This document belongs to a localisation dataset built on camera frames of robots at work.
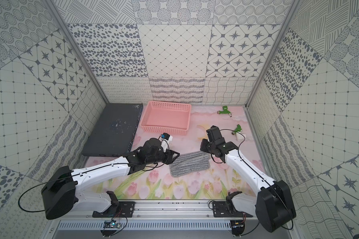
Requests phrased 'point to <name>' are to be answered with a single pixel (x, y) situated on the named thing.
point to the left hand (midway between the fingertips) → (177, 147)
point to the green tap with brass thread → (238, 129)
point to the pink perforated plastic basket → (167, 117)
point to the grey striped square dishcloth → (190, 163)
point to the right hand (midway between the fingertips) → (203, 146)
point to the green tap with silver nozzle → (225, 111)
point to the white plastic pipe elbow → (240, 137)
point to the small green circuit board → (111, 224)
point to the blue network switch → (114, 133)
